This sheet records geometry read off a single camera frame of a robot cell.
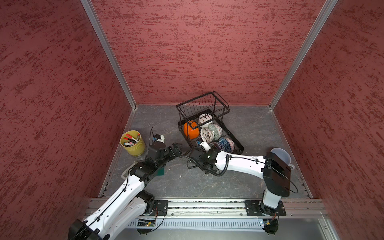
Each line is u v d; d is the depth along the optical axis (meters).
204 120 0.81
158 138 0.71
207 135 0.98
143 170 0.57
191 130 0.97
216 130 0.91
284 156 0.88
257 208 0.73
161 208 0.74
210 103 0.95
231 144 0.87
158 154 0.60
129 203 0.50
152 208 0.66
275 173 0.44
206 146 0.74
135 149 0.84
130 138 0.87
